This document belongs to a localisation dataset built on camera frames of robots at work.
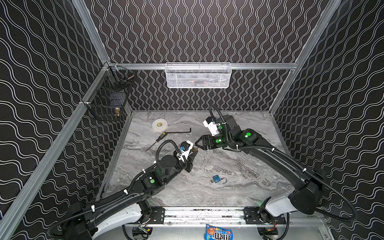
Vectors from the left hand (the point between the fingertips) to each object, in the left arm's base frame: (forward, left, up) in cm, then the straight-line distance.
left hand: (198, 150), depth 69 cm
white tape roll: (+37, +30, -24) cm, 54 cm away
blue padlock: (-3, -10, -26) cm, 28 cm away
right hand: (+6, -1, -2) cm, 6 cm away
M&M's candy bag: (-28, -8, -25) cm, 39 cm away
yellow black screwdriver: (+26, +25, -22) cm, 42 cm away
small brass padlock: (+1, +2, -1) cm, 2 cm away
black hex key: (+31, +14, -25) cm, 42 cm away
